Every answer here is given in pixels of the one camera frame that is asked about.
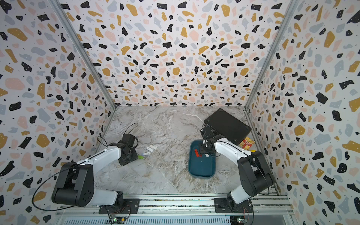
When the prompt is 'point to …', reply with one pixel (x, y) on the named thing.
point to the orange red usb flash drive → (196, 153)
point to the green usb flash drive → (140, 157)
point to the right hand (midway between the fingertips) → (203, 149)
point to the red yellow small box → (247, 143)
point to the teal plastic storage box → (200, 167)
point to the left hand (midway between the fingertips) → (133, 158)
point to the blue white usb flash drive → (144, 154)
